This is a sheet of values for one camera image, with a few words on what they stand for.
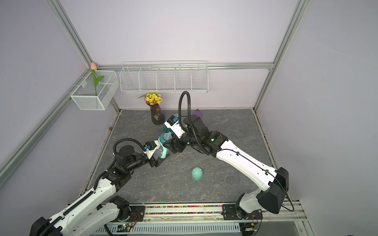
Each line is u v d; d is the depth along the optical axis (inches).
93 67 35.1
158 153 25.7
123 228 28.5
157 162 26.7
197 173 32.8
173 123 22.5
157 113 41.2
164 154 25.4
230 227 27.8
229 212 29.1
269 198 15.0
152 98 37.0
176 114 46.9
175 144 22.7
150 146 24.0
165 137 25.7
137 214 28.8
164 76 38.9
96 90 34.9
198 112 46.4
